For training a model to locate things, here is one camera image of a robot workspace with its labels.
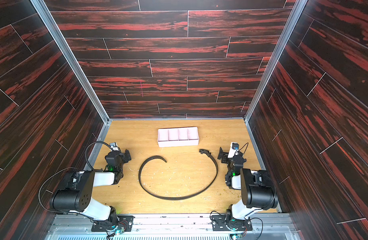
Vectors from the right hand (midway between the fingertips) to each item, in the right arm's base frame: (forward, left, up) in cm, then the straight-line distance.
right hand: (232, 148), depth 92 cm
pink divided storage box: (+14, +35, -7) cm, 39 cm away
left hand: (-3, +71, -2) cm, 71 cm away
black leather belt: (+1, +17, -6) cm, 18 cm away
